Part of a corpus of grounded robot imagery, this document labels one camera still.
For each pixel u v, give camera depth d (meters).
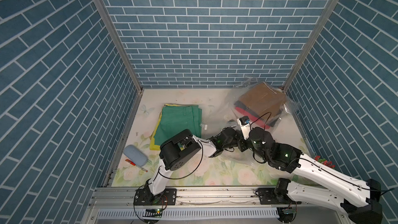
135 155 0.85
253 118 1.00
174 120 0.93
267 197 0.73
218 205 0.72
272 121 0.95
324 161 0.74
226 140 0.71
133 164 0.83
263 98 0.99
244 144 0.62
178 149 0.53
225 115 1.05
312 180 0.48
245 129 0.62
